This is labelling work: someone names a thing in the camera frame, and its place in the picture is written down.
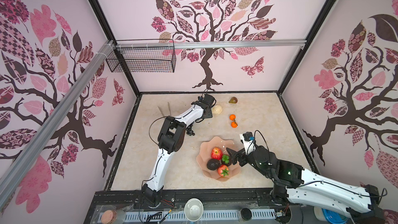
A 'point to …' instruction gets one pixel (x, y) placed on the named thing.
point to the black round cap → (246, 214)
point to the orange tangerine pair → (233, 124)
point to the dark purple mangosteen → (226, 159)
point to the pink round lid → (109, 216)
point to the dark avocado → (213, 164)
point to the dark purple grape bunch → (189, 130)
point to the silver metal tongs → (162, 113)
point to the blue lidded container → (328, 216)
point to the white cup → (194, 209)
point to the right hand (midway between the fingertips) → (234, 143)
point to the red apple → (216, 153)
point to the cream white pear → (217, 109)
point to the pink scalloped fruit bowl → (204, 154)
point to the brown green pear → (233, 100)
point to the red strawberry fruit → (223, 170)
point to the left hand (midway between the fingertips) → (203, 115)
